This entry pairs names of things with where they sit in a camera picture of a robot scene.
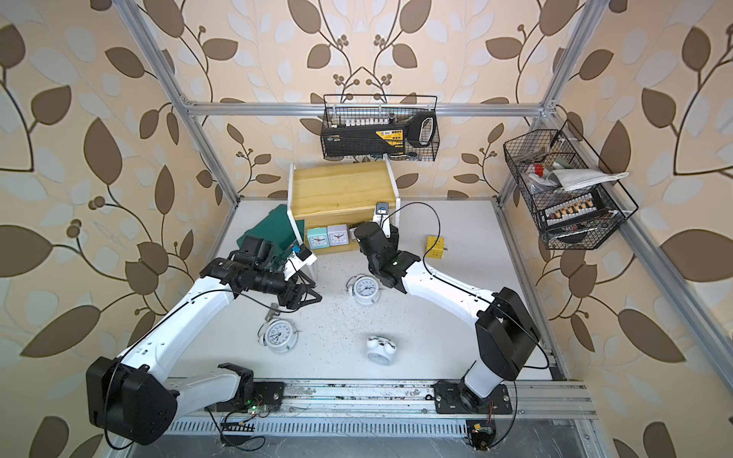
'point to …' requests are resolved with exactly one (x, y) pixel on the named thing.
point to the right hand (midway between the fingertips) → (377, 227)
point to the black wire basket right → (532, 155)
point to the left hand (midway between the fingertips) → (314, 290)
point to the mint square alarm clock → (318, 238)
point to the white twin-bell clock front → (381, 349)
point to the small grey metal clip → (272, 312)
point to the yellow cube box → (438, 249)
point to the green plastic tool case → (277, 229)
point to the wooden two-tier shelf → (327, 199)
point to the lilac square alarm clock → (338, 235)
